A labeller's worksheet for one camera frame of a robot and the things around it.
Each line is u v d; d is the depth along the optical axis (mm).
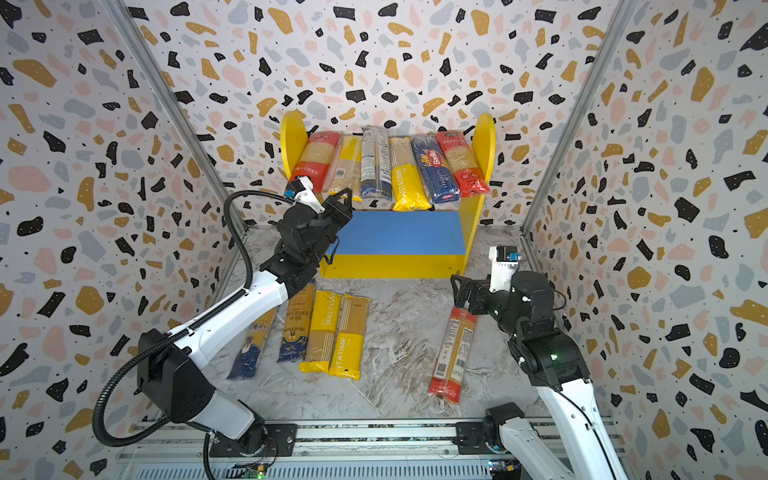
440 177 716
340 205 636
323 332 897
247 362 832
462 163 768
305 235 549
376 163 763
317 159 790
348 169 750
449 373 820
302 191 635
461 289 589
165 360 411
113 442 373
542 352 434
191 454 725
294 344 872
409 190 697
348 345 877
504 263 555
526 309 449
